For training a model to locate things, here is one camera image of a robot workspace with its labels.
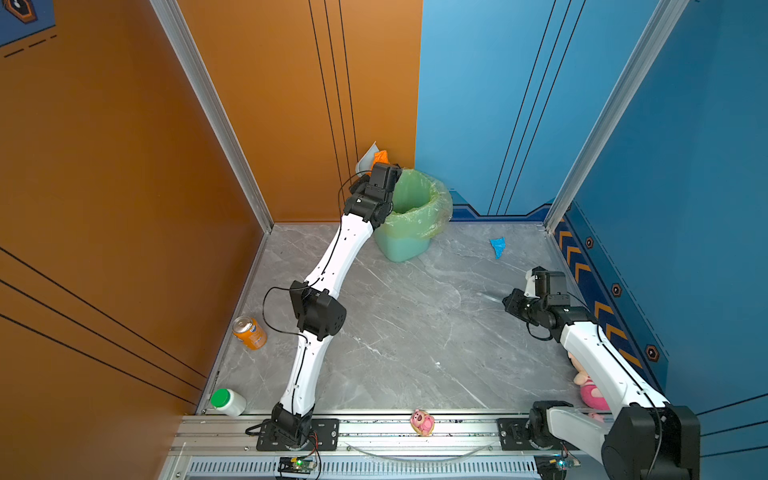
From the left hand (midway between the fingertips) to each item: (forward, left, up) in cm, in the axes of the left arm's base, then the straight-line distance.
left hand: (358, 181), depth 86 cm
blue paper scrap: (+4, -51, -32) cm, 60 cm away
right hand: (-26, -42, -21) cm, 54 cm away
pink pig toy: (-56, -18, -30) cm, 66 cm away
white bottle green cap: (-53, +28, -25) cm, 65 cm away
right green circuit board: (-65, -48, -34) cm, 87 cm away
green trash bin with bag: (-3, -19, -7) cm, 21 cm away
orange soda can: (-36, +29, -24) cm, 52 cm away
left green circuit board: (-64, +12, -35) cm, 74 cm away
